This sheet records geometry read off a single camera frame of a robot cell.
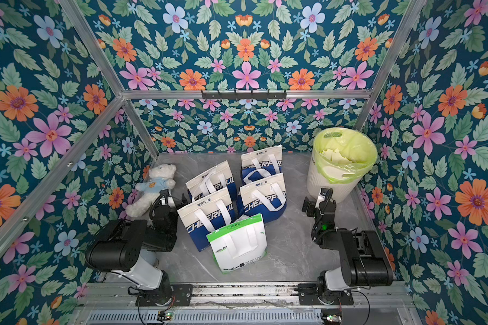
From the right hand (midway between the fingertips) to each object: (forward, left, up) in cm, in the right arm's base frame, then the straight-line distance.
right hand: (322, 197), depth 92 cm
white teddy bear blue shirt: (+8, +79, +2) cm, 79 cm away
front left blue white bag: (-17, +48, +11) cm, 52 cm away
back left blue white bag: (-7, +46, +19) cm, 51 cm away
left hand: (-2, +69, +3) cm, 69 cm away
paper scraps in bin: (+19, -7, +9) cm, 22 cm away
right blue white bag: (-7, +26, +10) cm, 28 cm away
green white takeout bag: (-27, +35, +9) cm, 45 cm away
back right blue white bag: (+12, +29, +9) cm, 32 cm away
